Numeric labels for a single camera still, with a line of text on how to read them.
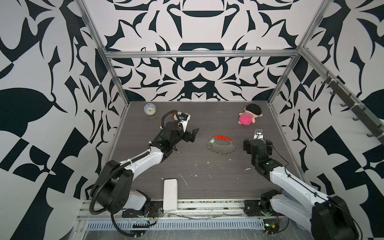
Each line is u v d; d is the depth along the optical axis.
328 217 0.40
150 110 1.06
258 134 0.72
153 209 0.73
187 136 0.75
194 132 0.75
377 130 0.50
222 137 1.01
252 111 1.05
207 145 0.96
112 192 0.42
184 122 0.72
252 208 0.74
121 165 0.45
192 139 0.76
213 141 0.99
